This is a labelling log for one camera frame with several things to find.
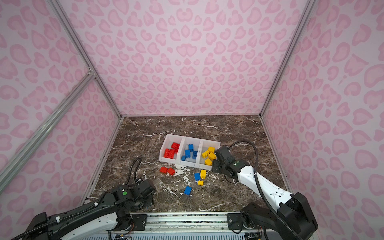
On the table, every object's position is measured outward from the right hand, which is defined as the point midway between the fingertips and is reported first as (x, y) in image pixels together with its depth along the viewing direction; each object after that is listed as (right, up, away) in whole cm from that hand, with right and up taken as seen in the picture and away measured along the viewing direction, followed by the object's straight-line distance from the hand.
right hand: (216, 166), depth 83 cm
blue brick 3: (-16, -14, 0) cm, 21 cm away
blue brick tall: (-17, +5, +13) cm, 22 cm away
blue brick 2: (-11, -8, +5) cm, 14 cm away
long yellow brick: (-4, 0, +9) cm, 10 cm away
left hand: (-34, -17, -4) cm, 39 cm away
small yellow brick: (-9, -11, +3) cm, 14 cm away
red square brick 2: (-27, -5, +7) cm, 28 cm away
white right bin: (-6, +10, +11) cm, 17 cm away
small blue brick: (-20, +2, +11) cm, 23 cm away
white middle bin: (-16, 0, +9) cm, 18 cm away
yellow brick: (-1, +7, +15) cm, 16 cm away
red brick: (-29, +5, +13) cm, 32 cm away
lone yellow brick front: (-6, +5, +11) cm, 14 cm away
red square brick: (-31, -4, +9) cm, 33 cm away
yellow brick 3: (-7, -6, +3) cm, 10 cm away
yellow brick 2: (-1, +3, +12) cm, 12 cm away
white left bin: (-30, +13, +17) cm, 37 cm away
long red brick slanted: (-25, +9, +15) cm, 31 cm away
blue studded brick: (-13, +4, +12) cm, 18 cm away
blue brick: (-15, +9, +15) cm, 23 cm away
